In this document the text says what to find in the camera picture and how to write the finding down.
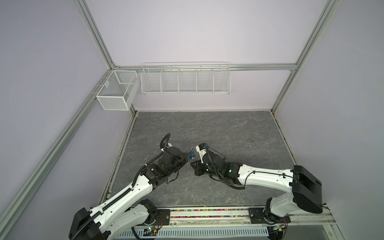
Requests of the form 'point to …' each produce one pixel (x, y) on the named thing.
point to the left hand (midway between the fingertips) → (188, 156)
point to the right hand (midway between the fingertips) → (190, 165)
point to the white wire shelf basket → (186, 78)
